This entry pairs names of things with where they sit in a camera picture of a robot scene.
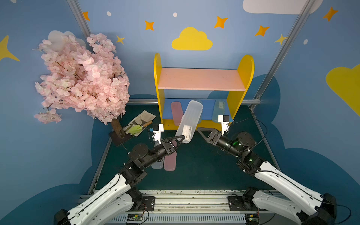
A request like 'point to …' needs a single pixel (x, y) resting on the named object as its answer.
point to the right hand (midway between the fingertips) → (201, 128)
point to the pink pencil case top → (170, 161)
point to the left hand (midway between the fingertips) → (184, 136)
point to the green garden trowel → (137, 129)
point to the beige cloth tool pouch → (144, 118)
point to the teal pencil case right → (219, 109)
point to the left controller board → (134, 217)
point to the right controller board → (252, 219)
